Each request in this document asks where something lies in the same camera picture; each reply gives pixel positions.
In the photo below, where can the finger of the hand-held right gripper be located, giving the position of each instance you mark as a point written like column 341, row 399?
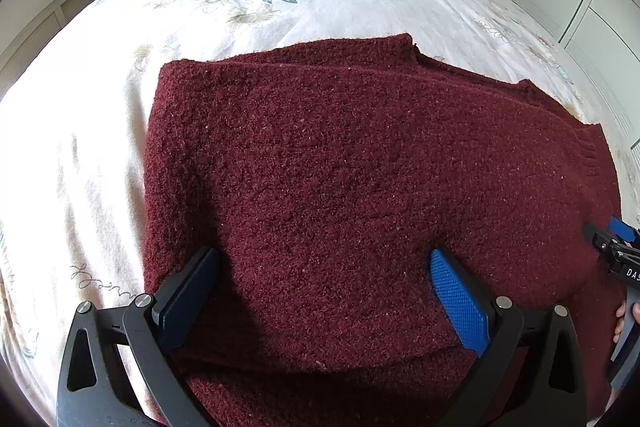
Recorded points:
column 624, row 228
column 597, row 233

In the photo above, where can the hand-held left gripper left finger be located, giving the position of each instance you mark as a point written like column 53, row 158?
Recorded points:
column 192, row 292

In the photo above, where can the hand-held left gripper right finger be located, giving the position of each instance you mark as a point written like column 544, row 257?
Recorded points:
column 457, row 292

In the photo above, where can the dark red knit sweater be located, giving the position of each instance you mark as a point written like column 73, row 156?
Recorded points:
column 325, row 157

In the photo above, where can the person's right hand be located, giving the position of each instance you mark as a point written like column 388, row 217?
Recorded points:
column 621, row 319

